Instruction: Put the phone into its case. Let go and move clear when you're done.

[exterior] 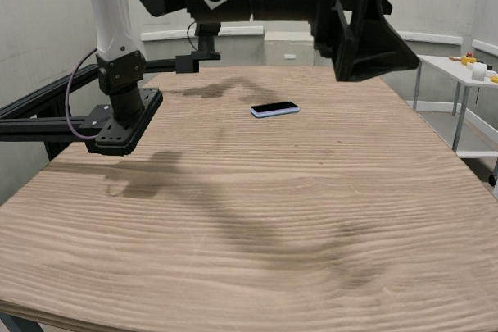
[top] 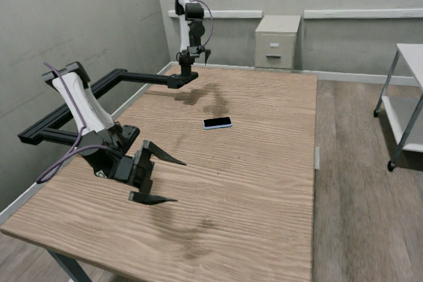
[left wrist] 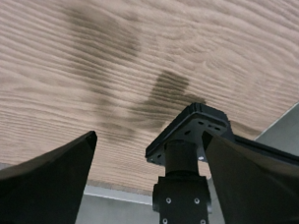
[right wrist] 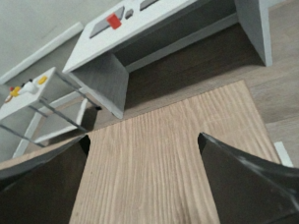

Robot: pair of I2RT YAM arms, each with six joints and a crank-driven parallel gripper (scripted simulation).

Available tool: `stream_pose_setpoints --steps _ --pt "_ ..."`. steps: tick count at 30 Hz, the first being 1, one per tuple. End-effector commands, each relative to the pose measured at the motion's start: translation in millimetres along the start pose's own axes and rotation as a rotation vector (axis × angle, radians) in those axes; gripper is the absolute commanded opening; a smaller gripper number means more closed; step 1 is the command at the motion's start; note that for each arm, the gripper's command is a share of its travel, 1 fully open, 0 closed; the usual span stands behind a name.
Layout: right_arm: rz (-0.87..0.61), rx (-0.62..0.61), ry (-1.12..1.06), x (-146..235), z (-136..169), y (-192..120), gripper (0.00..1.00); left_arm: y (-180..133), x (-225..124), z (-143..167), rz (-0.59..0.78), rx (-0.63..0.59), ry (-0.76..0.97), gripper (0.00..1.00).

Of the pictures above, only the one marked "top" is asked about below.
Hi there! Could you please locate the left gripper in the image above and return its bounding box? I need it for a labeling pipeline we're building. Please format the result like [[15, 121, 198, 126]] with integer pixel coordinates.
[[182, 35, 211, 66]]

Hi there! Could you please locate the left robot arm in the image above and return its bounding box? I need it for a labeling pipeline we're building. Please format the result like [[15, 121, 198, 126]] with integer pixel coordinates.
[[174, 0, 205, 81]]

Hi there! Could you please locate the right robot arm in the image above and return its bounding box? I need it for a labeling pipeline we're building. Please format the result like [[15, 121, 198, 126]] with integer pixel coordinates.
[[42, 61, 138, 184]]

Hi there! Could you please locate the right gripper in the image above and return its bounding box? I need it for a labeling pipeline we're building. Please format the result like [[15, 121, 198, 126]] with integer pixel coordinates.
[[126, 140, 187, 205]]

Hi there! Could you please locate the black smartphone with light blue edge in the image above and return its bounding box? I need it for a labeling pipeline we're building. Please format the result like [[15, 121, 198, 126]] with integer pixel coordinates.
[[204, 117, 232, 128]]

